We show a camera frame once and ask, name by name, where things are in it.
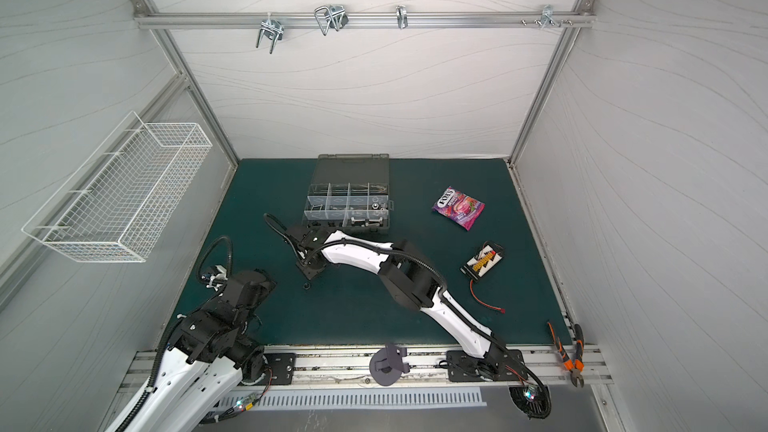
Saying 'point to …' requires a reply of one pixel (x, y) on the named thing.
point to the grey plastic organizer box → (349, 192)
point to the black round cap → (386, 365)
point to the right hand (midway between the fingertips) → (315, 259)
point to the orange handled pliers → (575, 366)
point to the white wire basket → (125, 212)
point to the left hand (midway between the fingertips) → (264, 278)
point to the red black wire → (503, 310)
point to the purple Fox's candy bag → (460, 207)
